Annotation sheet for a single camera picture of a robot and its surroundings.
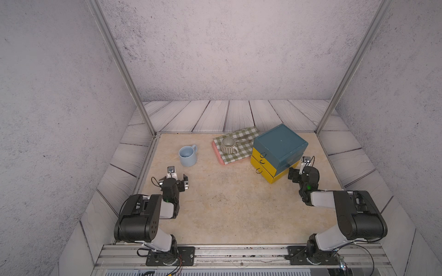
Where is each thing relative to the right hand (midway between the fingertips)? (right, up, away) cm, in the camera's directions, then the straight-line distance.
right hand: (302, 167), depth 94 cm
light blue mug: (-64, +6, +11) cm, 65 cm away
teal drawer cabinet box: (-14, +11, -9) cm, 20 cm away
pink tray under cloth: (-46, +7, +15) cm, 49 cm away
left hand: (-67, -4, 0) cm, 67 cm away
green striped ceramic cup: (-39, +12, +12) cm, 43 cm away
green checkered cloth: (-29, +13, +21) cm, 38 cm away
